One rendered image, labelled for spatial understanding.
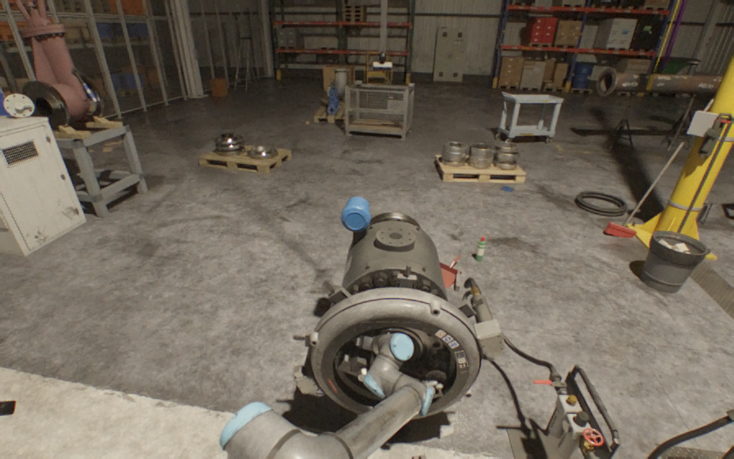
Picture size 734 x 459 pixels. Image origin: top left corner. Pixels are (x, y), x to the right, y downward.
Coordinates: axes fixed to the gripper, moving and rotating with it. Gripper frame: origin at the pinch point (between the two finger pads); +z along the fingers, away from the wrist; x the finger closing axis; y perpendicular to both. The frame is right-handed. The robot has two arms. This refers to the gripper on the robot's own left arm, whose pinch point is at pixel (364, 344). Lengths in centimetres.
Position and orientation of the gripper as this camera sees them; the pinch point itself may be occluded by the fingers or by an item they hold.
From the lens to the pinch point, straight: 163.0
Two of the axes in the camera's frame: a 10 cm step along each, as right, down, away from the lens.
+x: -8.9, -3.1, -3.3
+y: 1.8, -9.2, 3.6
